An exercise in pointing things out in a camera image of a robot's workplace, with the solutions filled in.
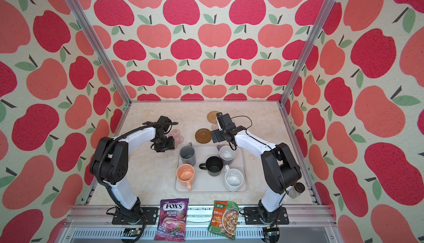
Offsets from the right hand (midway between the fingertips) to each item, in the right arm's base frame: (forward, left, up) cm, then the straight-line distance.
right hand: (222, 134), depth 93 cm
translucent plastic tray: (-25, +9, -9) cm, 28 cm away
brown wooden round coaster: (+3, +12, -8) cm, 14 cm away
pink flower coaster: (+3, +29, -9) cm, 31 cm away
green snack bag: (-40, -4, -6) cm, 41 cm away
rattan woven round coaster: (+20, +8, -8) cm, 23 cm away
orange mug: (-22, +18, -7) cm, 29 cm away
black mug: (-16, +3, -6) cm, 18 cm away
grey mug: (-12, +18, -4) cm, 22 cm away
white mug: (-22, -8, -7) cm, 24 cm away
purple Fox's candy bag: (-44, +19, -5) cm, 48 cm away
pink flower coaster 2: (+12, +5, -8) cm, 15 cm away
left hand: (-10, +28, -6) cm, 30 cm away
